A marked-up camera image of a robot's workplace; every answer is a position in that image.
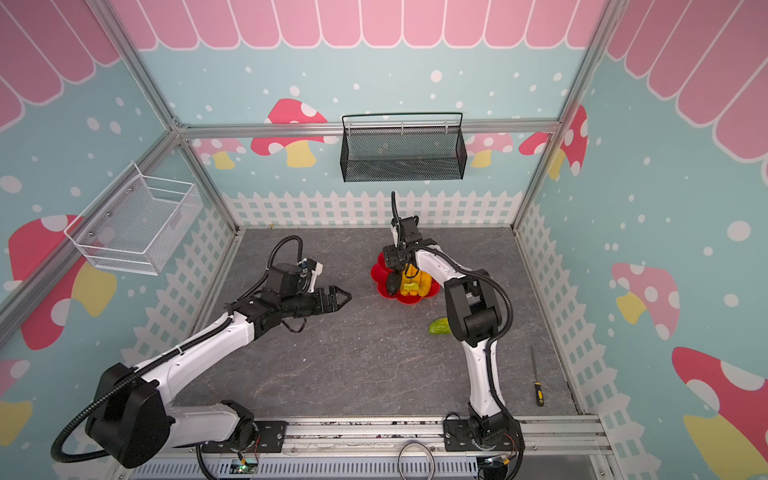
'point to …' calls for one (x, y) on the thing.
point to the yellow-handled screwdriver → (537, 385)
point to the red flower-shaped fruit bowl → (379, 275)
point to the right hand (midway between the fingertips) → (395, 250)
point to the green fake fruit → (439, 326)
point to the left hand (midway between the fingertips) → (339, 304)
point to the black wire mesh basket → (381, 154)
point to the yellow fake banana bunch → (415, 282)
